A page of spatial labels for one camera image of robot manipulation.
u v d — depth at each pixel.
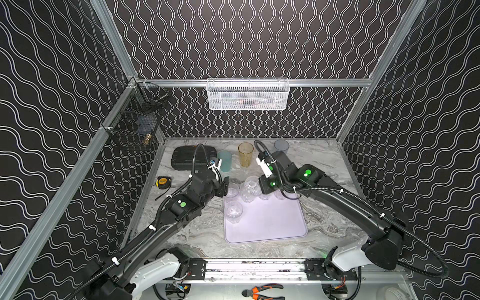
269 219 0.92
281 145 1.01
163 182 0.97
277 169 0.55
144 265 0.54
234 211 0.90
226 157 1.07
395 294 0.69
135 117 0.97
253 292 0.69
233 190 0.92
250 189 0.80
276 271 0.76
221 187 0.66
